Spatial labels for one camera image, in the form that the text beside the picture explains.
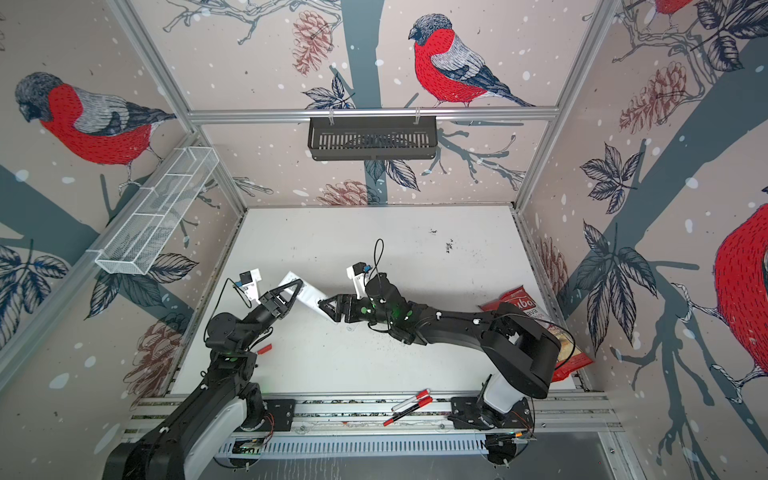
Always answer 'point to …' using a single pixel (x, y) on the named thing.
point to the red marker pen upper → (423, 393)
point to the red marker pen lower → (422, 402)
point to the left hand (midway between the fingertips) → (299, 287)
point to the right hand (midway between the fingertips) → (327, 309)
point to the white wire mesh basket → (133, 246)
